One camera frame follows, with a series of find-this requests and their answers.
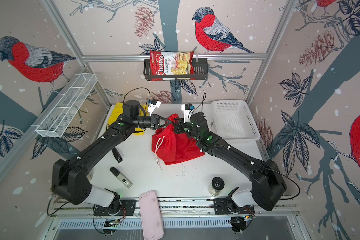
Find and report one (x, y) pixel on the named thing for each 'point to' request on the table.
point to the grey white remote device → (121, 177)
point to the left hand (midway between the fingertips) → (169, 123)
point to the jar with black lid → (217, 184)
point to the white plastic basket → (233, 120)
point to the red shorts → (169, 145)
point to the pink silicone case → (151, 219)
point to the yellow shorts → (118, 111)
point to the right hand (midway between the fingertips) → (167, 123)
